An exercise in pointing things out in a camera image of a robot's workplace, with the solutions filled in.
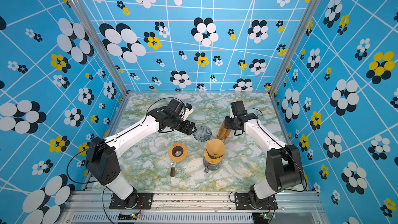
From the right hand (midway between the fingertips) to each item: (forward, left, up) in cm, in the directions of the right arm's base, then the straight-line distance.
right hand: (229, 123), depth 90 cm
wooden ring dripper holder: (-22, +11, 0) cm, 25 cm away
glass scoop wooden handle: (-26, +30, -3) cm, 40 cm away
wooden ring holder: (-22, +28, 0) cm, 35 cm away
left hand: (-6, +21, +5) cm, 23 cm away
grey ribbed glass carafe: (-24, +12, -4) cm, 27 cm away
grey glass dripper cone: (-3, +16, -6) cm, 17 cm away
